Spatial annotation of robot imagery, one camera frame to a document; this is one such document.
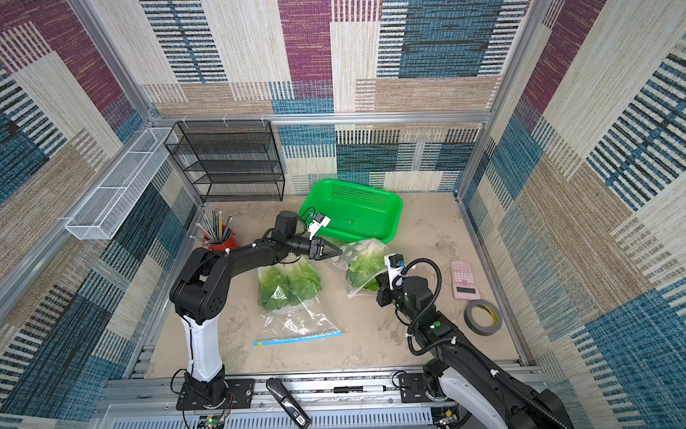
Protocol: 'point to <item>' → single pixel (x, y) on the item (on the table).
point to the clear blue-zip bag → (303, 322)
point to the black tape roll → (478, 328)
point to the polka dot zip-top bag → (351, 250)
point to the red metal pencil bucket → (230, 242)
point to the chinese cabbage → (370, 264)
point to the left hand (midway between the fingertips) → (341, 253)
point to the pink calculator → (464, 282)
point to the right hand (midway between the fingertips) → (380, 276)
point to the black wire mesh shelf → (230, 161)
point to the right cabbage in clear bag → (302, 283)
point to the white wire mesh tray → (101, 214)
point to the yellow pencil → (221, 225)
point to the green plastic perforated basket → (355, 213)
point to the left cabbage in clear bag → (275, 287)
